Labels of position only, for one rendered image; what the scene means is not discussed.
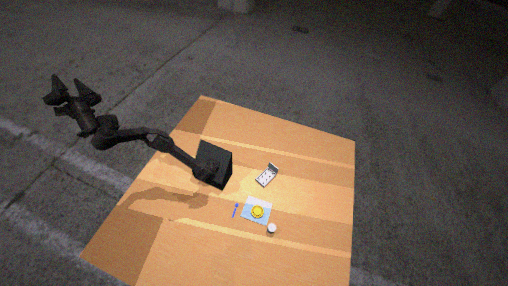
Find light blue mat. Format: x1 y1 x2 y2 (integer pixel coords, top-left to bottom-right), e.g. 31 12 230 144
240 196 273 225

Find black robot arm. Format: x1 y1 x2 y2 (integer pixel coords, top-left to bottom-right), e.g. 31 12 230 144
53 104 220 182

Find yellow round plate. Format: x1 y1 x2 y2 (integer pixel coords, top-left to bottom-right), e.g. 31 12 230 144
251 205 264 218

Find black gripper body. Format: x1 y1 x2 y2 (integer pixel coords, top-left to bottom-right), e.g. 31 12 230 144
43 89 102 120

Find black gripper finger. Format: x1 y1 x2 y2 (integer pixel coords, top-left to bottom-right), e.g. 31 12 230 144
51 74 69 92
74 78 96 97

